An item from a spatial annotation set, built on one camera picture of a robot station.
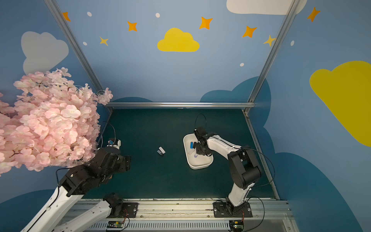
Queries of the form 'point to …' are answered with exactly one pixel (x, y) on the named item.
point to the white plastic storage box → (195, 161)
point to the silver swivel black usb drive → (160, 152)
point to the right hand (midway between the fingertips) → (204, 149)
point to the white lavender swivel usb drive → (195, 155)
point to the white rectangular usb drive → (162, 150)
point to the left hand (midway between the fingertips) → (125, 155)
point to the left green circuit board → (115, 224)
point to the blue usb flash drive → (191, 145)
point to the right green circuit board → (236, 225)
